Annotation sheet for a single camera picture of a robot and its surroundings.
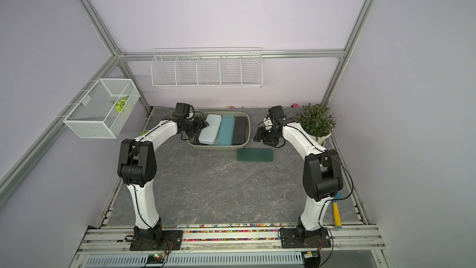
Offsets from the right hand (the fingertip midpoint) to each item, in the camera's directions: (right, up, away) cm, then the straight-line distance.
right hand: (258, 138), depth 91 cm
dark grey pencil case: (-10, +4, +14) cm, 17 cm away
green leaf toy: (-62, +16, -10) cm, 65 cm away
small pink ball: (+28, +20, +33) cm, 48 cm away
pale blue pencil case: (-27, +1, +8) cm, 28 cm away
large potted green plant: (+28, +9, -4) cm, 29 cm away
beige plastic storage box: (-35, -2, +11) cm, 37 cm away
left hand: (-27, +6, +8) cm, 29 cm away
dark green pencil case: (-1, -10, +10) cm, 14 cm away
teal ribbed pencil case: (-17, +4, +14) cm, 22 cm away
